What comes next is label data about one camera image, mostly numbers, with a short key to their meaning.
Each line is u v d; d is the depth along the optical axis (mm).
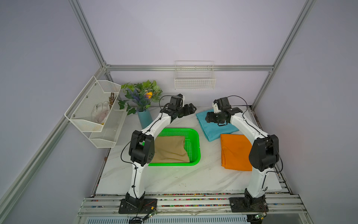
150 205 731
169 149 891
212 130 1016
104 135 898
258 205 687
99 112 771
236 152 906
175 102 745
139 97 794
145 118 889
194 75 1005
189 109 839
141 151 554
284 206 747
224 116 677
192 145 971
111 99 814
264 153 505
